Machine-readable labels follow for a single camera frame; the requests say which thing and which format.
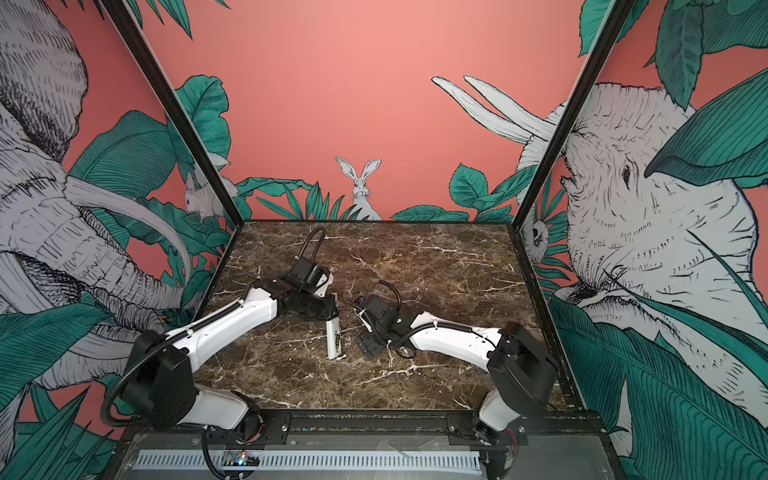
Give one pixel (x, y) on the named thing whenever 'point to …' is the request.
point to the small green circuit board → (241, 458)
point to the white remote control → (333, 337)
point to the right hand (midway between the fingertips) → (367, 335)
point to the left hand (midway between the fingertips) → (338, 309)
